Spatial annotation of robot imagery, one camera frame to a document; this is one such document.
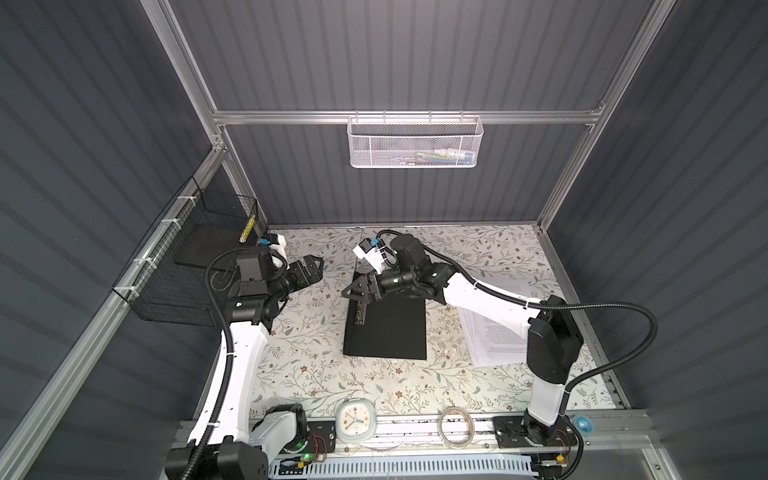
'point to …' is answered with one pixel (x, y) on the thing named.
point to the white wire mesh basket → (409, 142)
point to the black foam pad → (198, 244)
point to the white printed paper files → (490, 344)
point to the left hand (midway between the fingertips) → (309, 265)
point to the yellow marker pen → (247, 229)
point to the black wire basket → (166, 282)
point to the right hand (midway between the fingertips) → (350, 295)
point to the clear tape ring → (443, 439)
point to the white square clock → (355, 420)
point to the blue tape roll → (584, 424)
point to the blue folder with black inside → (394, 327)
